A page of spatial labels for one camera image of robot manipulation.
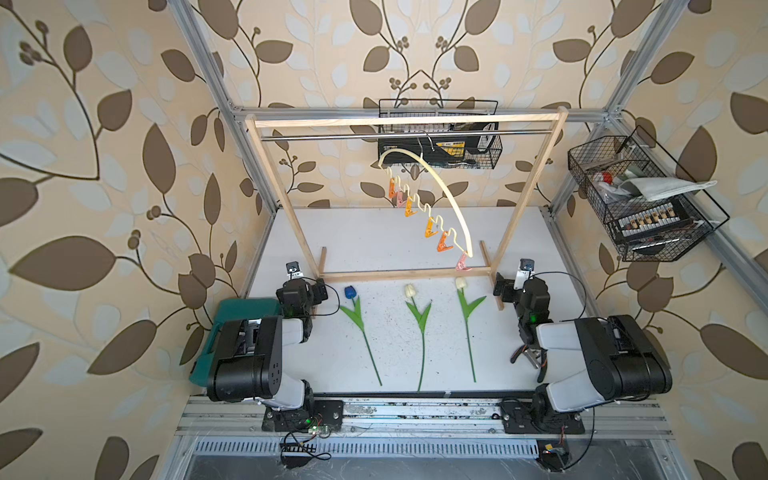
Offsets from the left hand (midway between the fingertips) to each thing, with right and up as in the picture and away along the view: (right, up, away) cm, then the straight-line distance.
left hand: (304, 279), depth 94 cm
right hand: (+67, +2, 0) cm, 67 cm away
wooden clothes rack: (+1, +6, +13) cm, 15 cm away
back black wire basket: (+57, +37, -3) cm, 68 cm away
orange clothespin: (+40, +11, -25) cm, 48 cm away
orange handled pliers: (+69, -20, -11) cm, 73 cm away
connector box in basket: (+85, +17, -24) cm, 90 cm away
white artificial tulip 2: (+51, -2, +3) cm, 51 cm away
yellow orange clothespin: (+37, +15, -22) cm, 46 cm away
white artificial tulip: (+37, -12, -3) cm, 39 cm away
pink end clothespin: (+43, +7, -29) cm, 53 cm away
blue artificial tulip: (+17, -11, -3) cm, 20 cm away
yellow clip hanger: (+39, +36, -5) cm, 54 cm away
